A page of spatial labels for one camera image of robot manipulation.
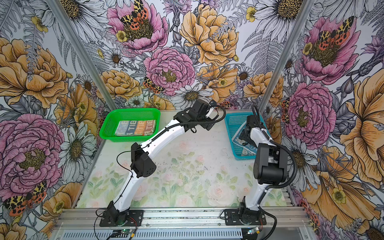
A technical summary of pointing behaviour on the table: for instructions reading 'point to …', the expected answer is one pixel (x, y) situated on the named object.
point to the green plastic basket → (108, 129)
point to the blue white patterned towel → (248, 149)
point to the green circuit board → (125, 230)
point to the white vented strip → (102, 234)
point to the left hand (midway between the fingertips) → (205, 118)
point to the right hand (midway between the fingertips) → (250, 144)
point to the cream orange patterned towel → (135, 127)
